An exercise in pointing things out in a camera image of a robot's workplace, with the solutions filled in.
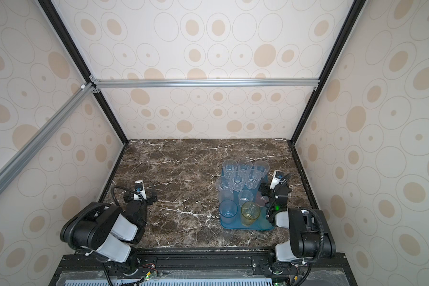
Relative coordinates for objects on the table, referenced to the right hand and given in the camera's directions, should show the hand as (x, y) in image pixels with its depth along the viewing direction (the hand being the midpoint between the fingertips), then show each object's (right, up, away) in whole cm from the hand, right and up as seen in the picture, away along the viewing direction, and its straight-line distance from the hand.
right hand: (278, 179), depth 91 cm
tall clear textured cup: (-11, +1, +8) cm, 14 cm away
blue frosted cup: (-26, -15, -5) cm, 30 cm away
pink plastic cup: (-8, -11, +1) cm, 13 cm away
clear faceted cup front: (-24, +5, +12) cm, 28 cm away
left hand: (-66, -1, -4) cm, 66 cm away
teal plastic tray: (-11, -18, -11) cm, 24 cm away
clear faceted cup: (-6, +6, +9) cm, 13 cm away
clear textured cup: (-20, -2, +7) cm, 21 cm away
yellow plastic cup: (-17, -13, -12) cm, 25 cm away
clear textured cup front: (-17, -8, -1) cm, 19 cm away
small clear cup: (-15, +5, +12) cm, 20 cm away
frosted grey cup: (-27, -4, +5) cm, 28 cm away
